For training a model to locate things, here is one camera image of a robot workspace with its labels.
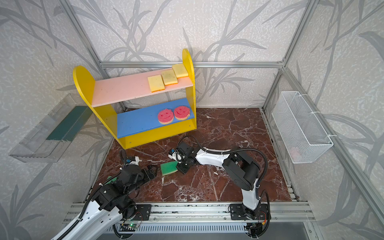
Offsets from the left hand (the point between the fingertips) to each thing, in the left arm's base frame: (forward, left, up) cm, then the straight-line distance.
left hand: (156, 166), depth 79 cm
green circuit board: (-25, +8, -10) cm, 28 cm away
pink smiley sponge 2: (+33, -11, +7) cm, 35 cm away
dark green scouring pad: (+8, +33, +25) cm, 42 cm away
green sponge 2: (-12, +11, +16) cm, 23 cm away
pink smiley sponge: (+30, -1, +6) cm, 31 cm away
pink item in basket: (+3, -70, +10) cm, 71 cm away
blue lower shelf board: (+28, +13, +5) cm, 31 cm away
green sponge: (+2, -6, -6) cm, 9 cm away
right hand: (+5, -11, -8) cm, 14 cm away
